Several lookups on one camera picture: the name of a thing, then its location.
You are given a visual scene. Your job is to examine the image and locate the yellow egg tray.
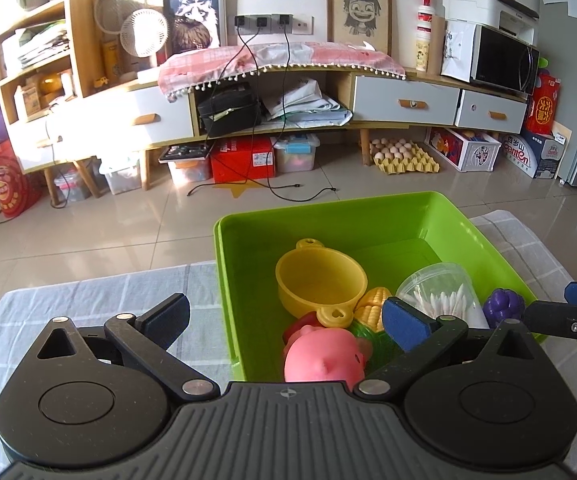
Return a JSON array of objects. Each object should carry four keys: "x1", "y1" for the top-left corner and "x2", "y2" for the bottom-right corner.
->
[{"x1": 369, "y1": 138, "x2": 441, "y2": 176}]

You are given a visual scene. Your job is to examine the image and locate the purple toy grapes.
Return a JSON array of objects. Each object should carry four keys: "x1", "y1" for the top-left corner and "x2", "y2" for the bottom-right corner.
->
[{"x1": 483, "y1": 288, "x2": 525, "y2": 328}]

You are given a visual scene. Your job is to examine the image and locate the yellow toy pot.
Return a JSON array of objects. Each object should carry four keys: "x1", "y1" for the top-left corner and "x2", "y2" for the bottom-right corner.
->
[{"x1": 274, "y1": 238, "x2": 368, "y2": 328}]

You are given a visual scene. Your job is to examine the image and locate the clear cotton swab jar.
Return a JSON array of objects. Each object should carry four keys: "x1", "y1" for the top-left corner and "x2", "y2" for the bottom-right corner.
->
[{"x1": 396, "y1": 262, "x2": 489, "y2": 330}]

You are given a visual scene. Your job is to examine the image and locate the white toy crate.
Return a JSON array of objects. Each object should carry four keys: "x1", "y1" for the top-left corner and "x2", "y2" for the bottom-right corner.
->
[{"x1": 425, "y1": 127, "x2": 501, "y2": 172}]

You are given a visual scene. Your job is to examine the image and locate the white wooden tv cabinet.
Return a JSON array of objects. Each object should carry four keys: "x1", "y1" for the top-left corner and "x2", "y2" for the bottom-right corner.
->
[{"x1": 0, "y1": 0, "x2": 530, "y2": 206}]

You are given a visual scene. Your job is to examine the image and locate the wooden open shelf unit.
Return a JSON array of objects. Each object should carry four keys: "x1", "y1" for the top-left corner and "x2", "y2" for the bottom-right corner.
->
[{"x1": 0, "y1": 0, "x2": 105, "y2": 126}]

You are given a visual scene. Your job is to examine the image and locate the grey checked tablecloth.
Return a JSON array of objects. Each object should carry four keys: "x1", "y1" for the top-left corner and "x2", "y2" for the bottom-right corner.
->
[{"x1": 0, "y1": 198, "x2": 572, "y2": 471}]

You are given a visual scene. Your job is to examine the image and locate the green plastic biscuit box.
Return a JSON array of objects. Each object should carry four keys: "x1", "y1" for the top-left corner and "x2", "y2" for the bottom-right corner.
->
[{"x1": 214, "y1": 192, "x2": 539, "y2": 382}]

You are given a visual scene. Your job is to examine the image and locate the white blue carton box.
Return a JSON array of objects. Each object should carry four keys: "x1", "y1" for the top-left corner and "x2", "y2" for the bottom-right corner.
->
[{"x1": 502, "y1": 131, "x2": 566, "y2": 180}]

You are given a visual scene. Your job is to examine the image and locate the black microwave oven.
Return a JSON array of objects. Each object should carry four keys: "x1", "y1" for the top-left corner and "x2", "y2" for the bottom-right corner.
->
[{"x1": 441, "y1": 20, "x2": 539, "y2": 96}]

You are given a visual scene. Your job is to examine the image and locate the framed lion picture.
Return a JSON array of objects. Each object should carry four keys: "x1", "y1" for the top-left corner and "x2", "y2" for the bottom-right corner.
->
[{"x1": 162, "y1": 0, "x2": 228, "y2": 56}]

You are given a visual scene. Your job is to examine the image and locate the white desk fan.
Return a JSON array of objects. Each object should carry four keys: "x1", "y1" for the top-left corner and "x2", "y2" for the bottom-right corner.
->
[{"x1": 119, "y1": 8, "x2": 168, "y2": 58}]

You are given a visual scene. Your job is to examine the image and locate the red cardboard box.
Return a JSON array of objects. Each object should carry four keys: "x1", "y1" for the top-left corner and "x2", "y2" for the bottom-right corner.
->
[{"x1": 209, "y1": 136, "x2": 275, "y2": 183}]

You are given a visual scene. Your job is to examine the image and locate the pink rubber pig toy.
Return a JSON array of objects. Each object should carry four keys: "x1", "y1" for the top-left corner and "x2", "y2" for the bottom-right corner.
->
[{"x1": 282, "y1": 312, "x2": 373, "y2": 390}]

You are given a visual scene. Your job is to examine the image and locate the pink checked cabinet cloth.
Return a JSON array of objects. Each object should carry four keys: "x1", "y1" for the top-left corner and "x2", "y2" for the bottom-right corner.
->
[{"x1": 157, "y1": 41, "x2": 406, "y2": 102}]

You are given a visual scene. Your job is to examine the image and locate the white printer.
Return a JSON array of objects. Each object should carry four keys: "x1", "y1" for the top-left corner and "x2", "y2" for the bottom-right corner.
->
[{"x1": 443, "y1": 0, "x2": 539, "y2": 46}]

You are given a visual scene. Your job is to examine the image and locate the yellow toy corn cob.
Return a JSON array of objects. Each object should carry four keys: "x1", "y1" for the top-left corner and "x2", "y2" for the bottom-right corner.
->
[{"x1": 354, "y1": 286, "x2": 392, "y2": 333}]

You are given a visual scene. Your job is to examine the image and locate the framed cartoon girl drawing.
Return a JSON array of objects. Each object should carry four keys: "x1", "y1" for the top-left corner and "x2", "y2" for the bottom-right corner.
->
[{"x1": 327, "y1": 0, "x2": 394, "y2": 54}]

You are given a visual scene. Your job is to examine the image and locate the clear plastic storage bin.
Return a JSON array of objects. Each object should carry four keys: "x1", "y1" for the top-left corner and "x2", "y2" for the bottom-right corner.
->
[{"x1": 271, "y1": 133, "x2": 320, "y2": 174}]

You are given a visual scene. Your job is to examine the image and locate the red yellow snack bag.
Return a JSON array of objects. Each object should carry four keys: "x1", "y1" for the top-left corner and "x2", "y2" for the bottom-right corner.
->
[{"x1": 524, "y1": 72, "x2": 561, "y2": 136}]

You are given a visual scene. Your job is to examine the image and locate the stack of folded papers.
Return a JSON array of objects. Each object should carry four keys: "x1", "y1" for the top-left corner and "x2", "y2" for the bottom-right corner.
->
[{"x1": 261, "y1": 78, "x2": 353, "y2": 128}]

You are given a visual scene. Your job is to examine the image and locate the black bag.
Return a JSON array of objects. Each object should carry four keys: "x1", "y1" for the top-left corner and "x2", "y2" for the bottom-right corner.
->
[{"x1": 197, "y1": 84, "x2": 262, "y2": 138}]

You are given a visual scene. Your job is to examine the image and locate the red paper gift bag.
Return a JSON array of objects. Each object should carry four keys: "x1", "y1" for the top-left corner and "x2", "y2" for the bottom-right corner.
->
[{"x1": 0, "y1": 140, "x2": 42, "y2": 219}]

